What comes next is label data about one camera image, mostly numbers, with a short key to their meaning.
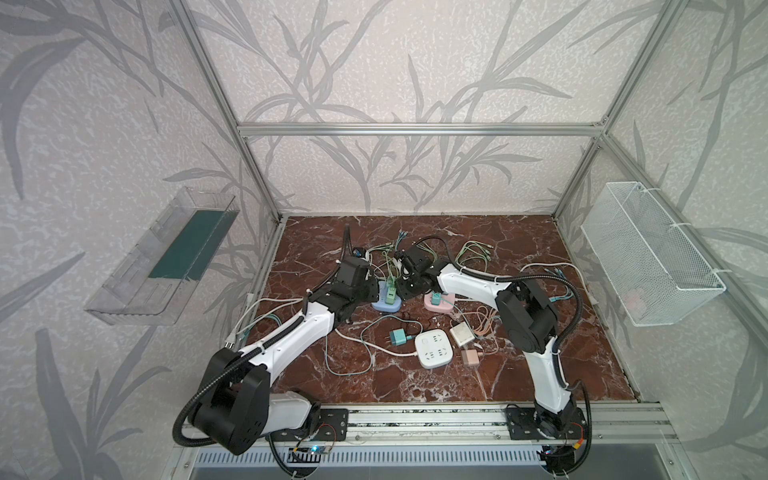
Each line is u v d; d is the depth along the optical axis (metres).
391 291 0.89
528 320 0.53
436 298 0.90
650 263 0.65
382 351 0.86
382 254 1.06
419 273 0.75
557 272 1.04
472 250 0.99
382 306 0.93
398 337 0.87
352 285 0.65
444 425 0.75
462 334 0.86
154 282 0.63
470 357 0.83
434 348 0.84
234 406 0.41
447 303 0.92
